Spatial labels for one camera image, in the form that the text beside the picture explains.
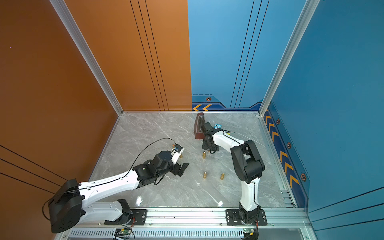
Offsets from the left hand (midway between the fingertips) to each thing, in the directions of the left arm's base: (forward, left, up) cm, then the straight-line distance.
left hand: (183, 157), depth 81 cm
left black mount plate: (-26, +20, -12) cm, 35 cm away
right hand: (+13, -15, -11) cm, 23 cm away
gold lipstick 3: (-7, -22, -9) cm, 25 cm away
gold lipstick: (+6, -12, -8) cm, 16 cm away
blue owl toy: (+31, -22, -10) cm, 39 cm away
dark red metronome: (+25, -9, -4) cm, 27 cm away
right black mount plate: (-27, -26, -11) cm, 39 cm away
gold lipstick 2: (-6, -12, -9) cm, 17 cm away
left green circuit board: (-33, +29, -15) cm, 46 cm away
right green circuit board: (-32, -34, -16) cm, 49 cm away
